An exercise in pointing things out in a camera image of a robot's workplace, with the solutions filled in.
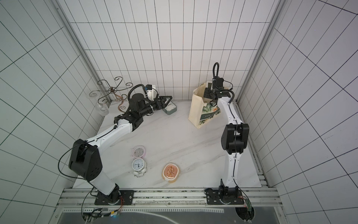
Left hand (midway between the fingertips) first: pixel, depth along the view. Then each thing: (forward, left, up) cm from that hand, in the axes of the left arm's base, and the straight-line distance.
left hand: (169, 100), depth 79 cm
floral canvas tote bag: (+2, -20, -10) cm, 23 cm away
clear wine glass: (+4, +46, -11) cm, 47 cm away
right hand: (+18, -30, -7) cm, 36 cm away
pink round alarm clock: (-19, +20, -28) cm, 39 cm away
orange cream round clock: (-32, -1, -27) cm, 42 cm away
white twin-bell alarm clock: (-29, +18, -25) cm, 42 cm away
